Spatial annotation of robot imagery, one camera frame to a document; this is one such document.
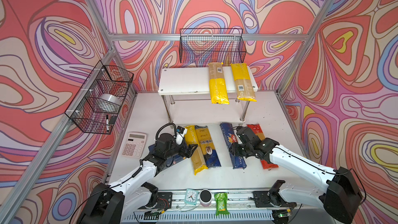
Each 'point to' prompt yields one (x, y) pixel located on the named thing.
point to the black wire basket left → (96, 105)
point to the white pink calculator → (134, 145)
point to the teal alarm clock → (191, 196)
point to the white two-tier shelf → (186, 93)
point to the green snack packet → (222, 203)
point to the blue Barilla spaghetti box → (229, 136)
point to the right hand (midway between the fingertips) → (233, 153)
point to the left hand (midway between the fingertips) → (192, 141)
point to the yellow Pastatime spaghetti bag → (197, 158)
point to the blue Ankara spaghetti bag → (207, 146)
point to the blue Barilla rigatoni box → (170, 159)
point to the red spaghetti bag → (256, 128)
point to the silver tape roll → (110, 98)
